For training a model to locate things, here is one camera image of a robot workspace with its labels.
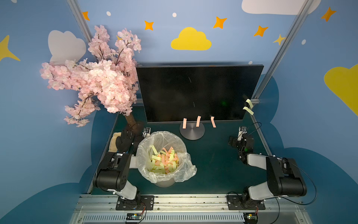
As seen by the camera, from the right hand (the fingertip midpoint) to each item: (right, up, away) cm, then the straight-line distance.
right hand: (239, 135), depth 95 cm
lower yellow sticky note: (-1, +16, -15) cm, 23 cm away
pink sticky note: (-39, +9, -9) cm, 41 cm away
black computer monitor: (-49, +31, +9) cm, 59 cm away
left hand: (-62, +1, -1) cm, 62 cm away
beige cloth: (-88, -9, 0) cm, 89 cm away
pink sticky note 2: (-30, +10, -9) cm, 33 cm away
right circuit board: (-4, -42, -22) cm, 47 cm away
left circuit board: (-66, -40, -23) cm, 80 cm away
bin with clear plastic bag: (-52, -12, -14) cm, 55 cm away
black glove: (-81, -5, +1) cm, 81 cm away
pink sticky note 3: (-21, +9, -11) cm, 25 cm away
